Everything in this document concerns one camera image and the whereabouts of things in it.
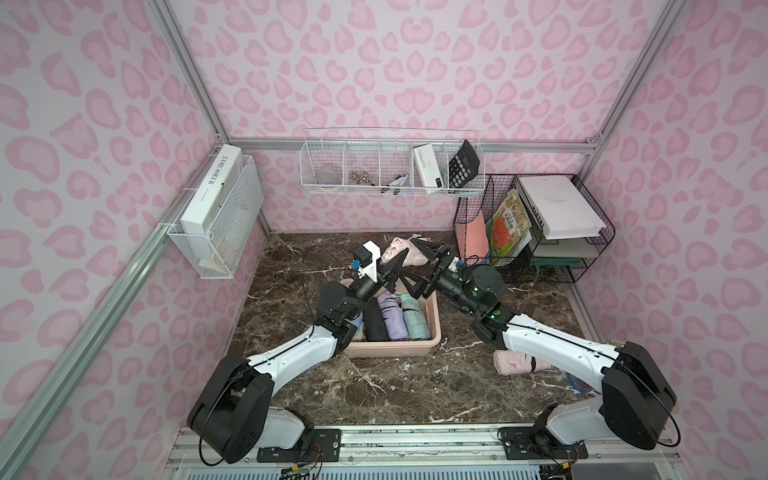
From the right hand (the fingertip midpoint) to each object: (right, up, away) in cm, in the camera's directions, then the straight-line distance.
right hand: (403, 256), depth 66 cm
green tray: (+45, -2, +32) cm, 55 cm away
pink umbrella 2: (+29, -29, +17) cm, 45 cm away
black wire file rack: (+36, +24, +44) cm, 62 cm away
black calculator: (+19, +28, +26) cm, 43 cm away
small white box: (+8, +27, +26) cm, 39 cm away
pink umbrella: (+2, 0, +3) cm, 4 cm away
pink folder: (+29, +5, +45) cm, 54 cm away
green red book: (+37, +8, +37) cm, 53 cm away
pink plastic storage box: (-5, -27, +21) cm, 35 cm away
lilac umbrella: (-2, -18, +20) cm, 27 cm away
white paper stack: (+51, +16, +30) cm, 61 cm away
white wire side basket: (-47, +5, +19) cm, 50 cm away
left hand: (0, +2, +2) cm, 3 cm away
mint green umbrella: (+4, -18, +20) cm, 27 cm away
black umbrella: (-8, -19, +21) cm, 29 cm away
